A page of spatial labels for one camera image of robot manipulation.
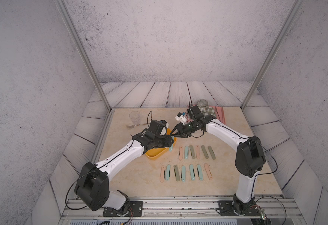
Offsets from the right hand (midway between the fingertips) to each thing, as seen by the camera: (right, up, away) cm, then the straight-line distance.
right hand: (172, 135), depth 82 cm
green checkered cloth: (+33, +15, +36) cm, 51 cm away
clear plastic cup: (-28, +11, +29) cm, 42 cm away
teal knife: (-1, -7, -3) cm, 8 cm away
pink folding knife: (+18, -13, +13) cm, 25 cm away
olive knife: (+22, -13, +12) cm, 28 cm away
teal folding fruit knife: (-2, -23, +4) cm, 23 cm away
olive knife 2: (+26, -13, +12) cm, 32 cm away
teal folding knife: (+7, -24, +3) cm, 25 cm away
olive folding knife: (+14, -13, +13) cm, 23 cm away
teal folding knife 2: (+12, -23, +4) cm, 26 cm away
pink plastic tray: (+39, +13, +33) cm, 53 cm away
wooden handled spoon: (-30, +4, +27) cm, 40 cm away
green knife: (+17, -23, +4) cm, 29 cm away
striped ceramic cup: (+27, +21, +36) cm, 50 cm away
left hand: (+2, -4, -2) cm, 4 cm away
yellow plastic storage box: (-11, -13, +9) cm, 19 cm away
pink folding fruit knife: (+6, -14, +11) cm, 19 cm away
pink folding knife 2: (-6, -23, +3) cm, 24 cm away
